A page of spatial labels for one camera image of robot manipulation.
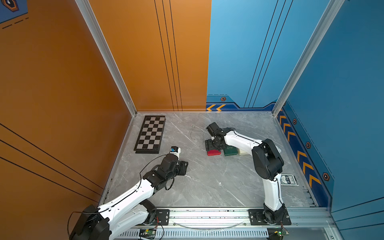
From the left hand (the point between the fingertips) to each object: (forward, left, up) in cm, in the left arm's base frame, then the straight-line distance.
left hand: (187, 161), depth 83 cm
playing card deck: (-7, -57, -7) cm, 58 cm away
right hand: (+14, -16, -7) cm, 22 cm away
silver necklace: (+34, -2, -10) cm, 35 cm away
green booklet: (+10, -27, -5) cm, 29 cm away
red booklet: (+9, -16, -5) cm, 19 cm away
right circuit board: (-32, -44, -10) cm, 55 cm away
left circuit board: (-32, +17, -12) cm, 39 cm away
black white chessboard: (+23, +27, -6) cm, 36 cm away
